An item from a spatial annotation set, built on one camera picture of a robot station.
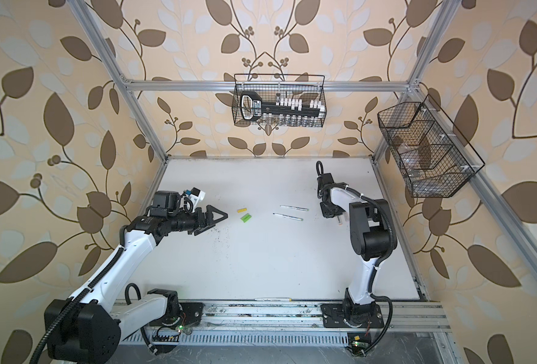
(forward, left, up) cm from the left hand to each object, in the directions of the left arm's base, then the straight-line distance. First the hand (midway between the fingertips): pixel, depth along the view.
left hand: (221, 218), depth 76 cm
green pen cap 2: (+11, -5, -19) cm, 23 cm away
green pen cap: (+13, -6, -19) cm, 24 cm away
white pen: (+12, -28, -19) cm, 36 cm away
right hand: (+14, -45, -17) cm, 50 cm away
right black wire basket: (+16, -70, +16) cm, 74 cm away
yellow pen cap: (+15, -1, -19) cm, 24 cm away
